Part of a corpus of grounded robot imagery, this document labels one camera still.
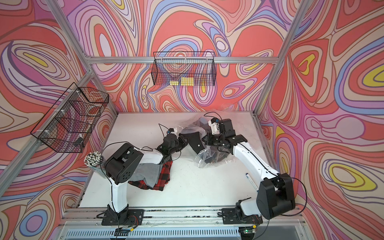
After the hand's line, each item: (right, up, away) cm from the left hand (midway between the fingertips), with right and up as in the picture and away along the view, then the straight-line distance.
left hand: (193, 139), depth 94 cm
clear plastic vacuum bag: (+13, -8, -9) cm, 18 cm away
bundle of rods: (-49, -9, -19) cm, 54 cm away
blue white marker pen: (+33, -22, -8) cm, 41 cm away
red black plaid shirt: (-17, -22, -10) cm, 29 cm away
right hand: (+6, -1, -11) cm, 13 cm away
